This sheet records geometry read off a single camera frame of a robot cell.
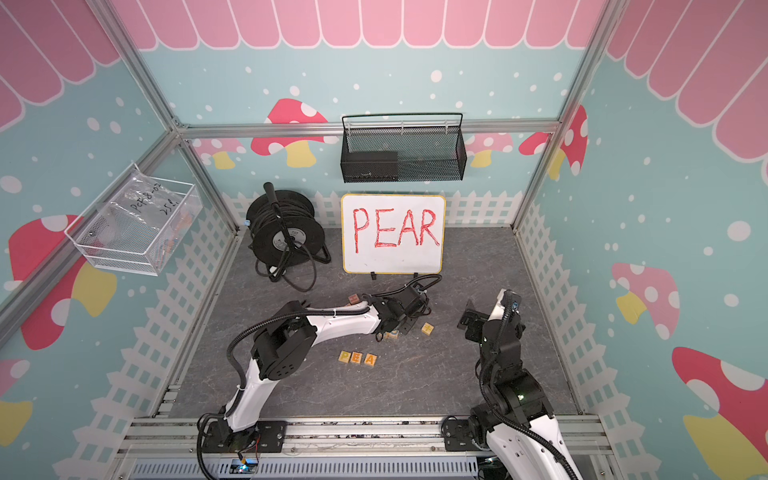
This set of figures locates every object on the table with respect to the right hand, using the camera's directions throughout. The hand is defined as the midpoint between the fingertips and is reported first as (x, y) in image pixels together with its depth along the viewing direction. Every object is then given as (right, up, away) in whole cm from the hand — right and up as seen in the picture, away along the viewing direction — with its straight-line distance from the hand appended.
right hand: (484, 306), depth 74 cm
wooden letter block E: (-33, -17, +13) cm, 40 cm away
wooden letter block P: (-37, -17, +13) cm, 43 cm away
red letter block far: (-36, -2, +26) cm, 44 cm away
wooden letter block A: (-29, -18, +13) cm, 36 cm away
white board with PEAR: (-23, +20, +26) cm, 40 cm away
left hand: (-20, -7, +22) cm, 30 cm away
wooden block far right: (-12, -10, +18) cm, 24 cm away
